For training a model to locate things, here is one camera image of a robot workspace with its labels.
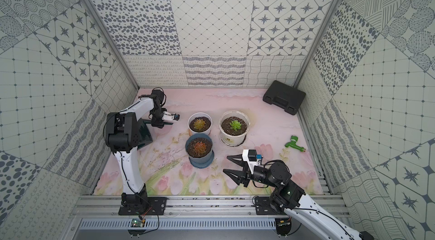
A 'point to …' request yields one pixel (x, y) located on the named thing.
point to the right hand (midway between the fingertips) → (226, 163)
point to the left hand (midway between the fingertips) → (158, 117)
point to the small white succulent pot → (199, 123)
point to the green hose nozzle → (293, 144)
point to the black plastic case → (284, 96)
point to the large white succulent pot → (233, 125)
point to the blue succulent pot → (199, 147)
